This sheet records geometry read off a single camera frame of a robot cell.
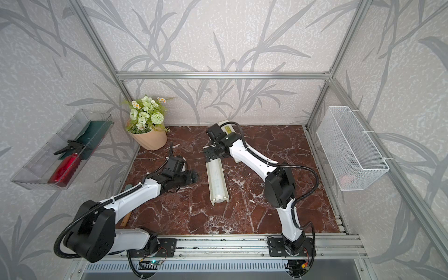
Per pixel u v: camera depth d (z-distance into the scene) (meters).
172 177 0.68
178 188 0.77
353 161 0.60
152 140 0.99
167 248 0.73
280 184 0.50
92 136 0.67
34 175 0.58
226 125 0.77
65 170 0.58
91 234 0.41
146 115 0.87
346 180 0.72
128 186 0.93
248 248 0.75
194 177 0.81
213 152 0.78
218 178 0.90
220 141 0.64
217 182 0.88
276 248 0.73
